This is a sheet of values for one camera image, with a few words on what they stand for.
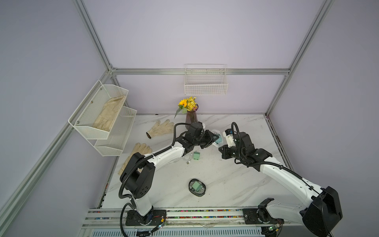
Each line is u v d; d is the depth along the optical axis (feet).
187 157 3.15
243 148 1.98
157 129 3.64
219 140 2.68
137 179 1.50
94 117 2.45
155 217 2.45
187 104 3.05
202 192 2.62
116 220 2.41
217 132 2.75
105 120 2.51
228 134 2.34
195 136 2.21
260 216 2.18
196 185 2.70
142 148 3.24
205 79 3.12
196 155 3.15
